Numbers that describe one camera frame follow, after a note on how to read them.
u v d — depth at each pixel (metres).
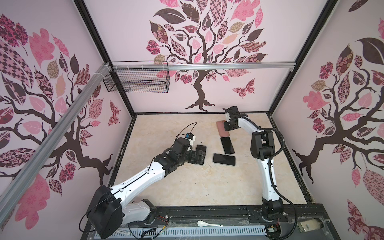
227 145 1.01
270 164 0.65
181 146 0.59
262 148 0.65
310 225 0.69
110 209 0.38
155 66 0.91
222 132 1.07
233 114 0.89
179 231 0.70
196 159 0.69
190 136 0.70
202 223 0.71
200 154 0.70
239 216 0.75
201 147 1.00
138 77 0.95
